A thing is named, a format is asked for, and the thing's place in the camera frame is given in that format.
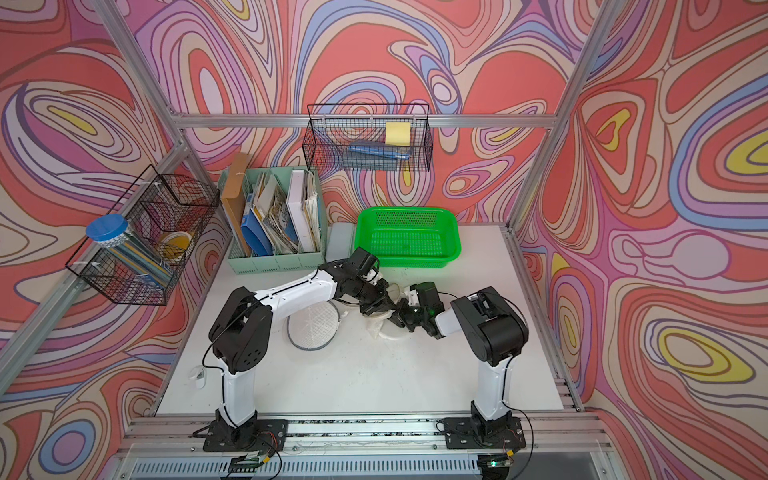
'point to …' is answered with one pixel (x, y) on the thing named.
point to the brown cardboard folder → (234, 186)
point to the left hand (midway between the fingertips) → (402, 307)
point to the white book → (302, 203)
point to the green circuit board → (247, 463)
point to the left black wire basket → (163, 211)
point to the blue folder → (256, 235)
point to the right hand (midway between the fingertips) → (384, 319)
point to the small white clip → (198, 375)
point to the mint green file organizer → (269, 263)
